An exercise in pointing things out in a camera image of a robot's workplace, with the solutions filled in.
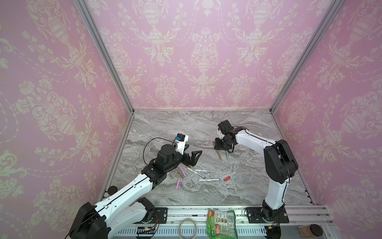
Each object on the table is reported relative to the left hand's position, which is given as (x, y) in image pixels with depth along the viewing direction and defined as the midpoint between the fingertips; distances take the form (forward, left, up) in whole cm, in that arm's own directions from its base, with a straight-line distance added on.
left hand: (196, 150), depth 75 cm
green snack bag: (-29, -12, -18) cm, 37 cm away
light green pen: (+8, -21, -19) cm, 29 cm away
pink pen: (-2, +8, -20) cm, 22 cm away
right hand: (+12, -14, -16) cm, 24 cm away
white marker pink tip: (-8, -8, -20) cm, 23 cm away
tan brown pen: (+11, -14, -19) cm, 26 cm away
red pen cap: (-7, -18, -20) cm, 28 cm away
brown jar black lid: (-32, -49, -11) cm, 60 cm away
